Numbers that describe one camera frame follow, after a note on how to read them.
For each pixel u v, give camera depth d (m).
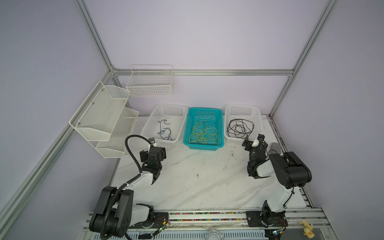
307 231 0.69
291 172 0.49
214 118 1.15
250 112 1.16
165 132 1.09
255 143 0.83
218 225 0.73
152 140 0.77
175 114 1.19
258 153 0.70
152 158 0.67
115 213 0.41
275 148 0.99
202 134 1.05
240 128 1.11
